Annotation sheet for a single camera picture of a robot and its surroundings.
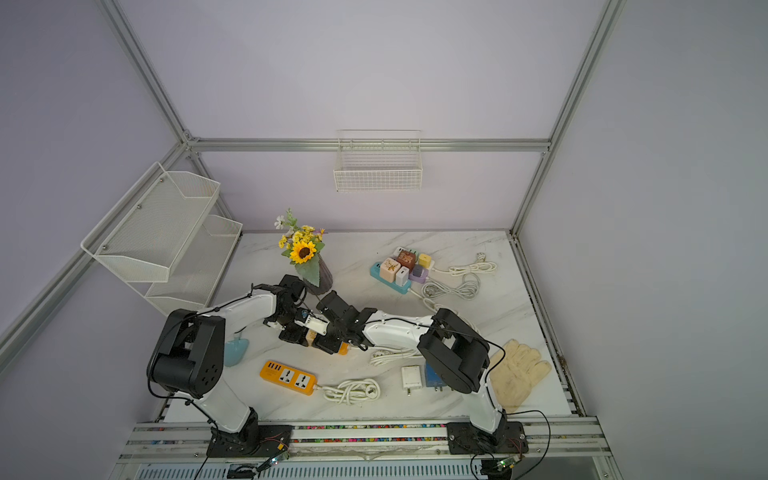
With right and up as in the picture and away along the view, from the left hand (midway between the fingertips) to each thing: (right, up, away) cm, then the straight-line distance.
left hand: (313, 334), depth 92 cm
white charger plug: (+30, -10, -10) cm, 33 cm away
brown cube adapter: (+30, +24, +9) cm, 39 cm away
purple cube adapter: (+34, +18, +12) cm, 41 cm away
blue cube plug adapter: (+36, -9, -13) cm, 39 cm away
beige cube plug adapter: (+2, +2, -10) cm, 11 cm away
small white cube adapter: (+28, +18, +6) cm, 34 cm away
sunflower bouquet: (0, +28, -10) cm, 30 cm away
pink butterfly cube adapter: (+23, +21, +6) cm, 32 cm away
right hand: (+4, +1, -5) cm, 6 cm away
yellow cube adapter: (+37, +23, +12) cm, 45 cm away
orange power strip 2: (+11, -1, -12) cm, 16 cm away
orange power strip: (-4, -9, -10) cm, 15 cm away
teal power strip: (+19, +20, +14) cm, 31 cm away
